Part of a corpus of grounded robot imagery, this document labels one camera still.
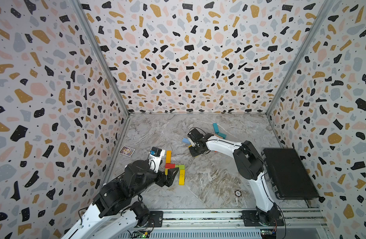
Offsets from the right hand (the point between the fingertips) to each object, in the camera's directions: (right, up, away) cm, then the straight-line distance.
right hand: (193, 152), depth 99 cm
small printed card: (-43, +1, -1) cm, 43 cm away
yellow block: (-10, 0, -42) cm, 44 cm away
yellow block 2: (-6, -12, -11) cm, 18 cm away
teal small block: (+22, +11, +10) cm, 26 cm away
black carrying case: (+54, -10, -15) cm, 57 cm away
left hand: (-9, 0, -34) cm, 35 cm away
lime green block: (-7, -8, -6) cm, 12 cm away
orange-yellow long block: (-16, -3, -1) cm, 16 cm away
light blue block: (-5, +7, +7) cm, 11 cm away
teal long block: (+18, +16, +15) cm, 28 cm away
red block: (-14, -7, -6) cm, 17 cm away
